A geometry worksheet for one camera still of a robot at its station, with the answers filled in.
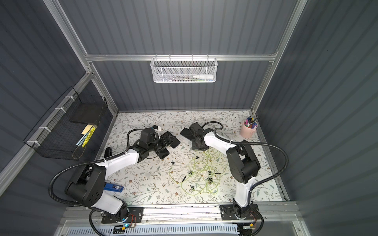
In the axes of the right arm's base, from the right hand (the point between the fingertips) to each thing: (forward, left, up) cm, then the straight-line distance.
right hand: (199, 146), depth 94 cm
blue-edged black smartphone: (-5, +18, +15) cm, 23 cm away
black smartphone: (-3, +24, -5) cm, 25 cm away
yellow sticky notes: (-3, +59, +22) cm, 63 cm away
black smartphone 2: (+15, +9, -6) cm, 18 cm away
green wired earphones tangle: (-16, -2, -5) cm, 17 cm away
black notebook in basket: (+10, +63, +23) cm, 68 cm away
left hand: (-2, +14, +9) cm, 17 cm away
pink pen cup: (+11, -33, +5) cm, 35 cm away
